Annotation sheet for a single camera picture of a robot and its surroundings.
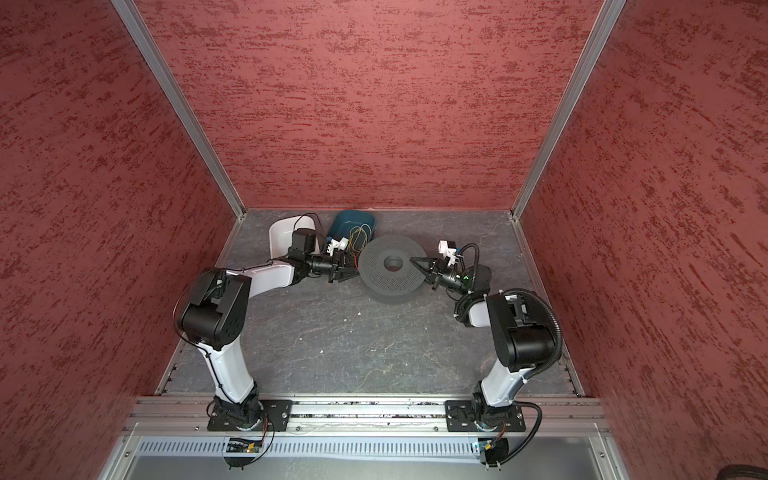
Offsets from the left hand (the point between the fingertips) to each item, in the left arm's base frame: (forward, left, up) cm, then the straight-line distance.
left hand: (363, 271), depth 87 cm
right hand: (-2, -13, +7) cm, 15 cm away
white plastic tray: (+23, +34, -10) cm, 42 cm away
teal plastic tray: (+30, +10, -9) cm, 33 cm away
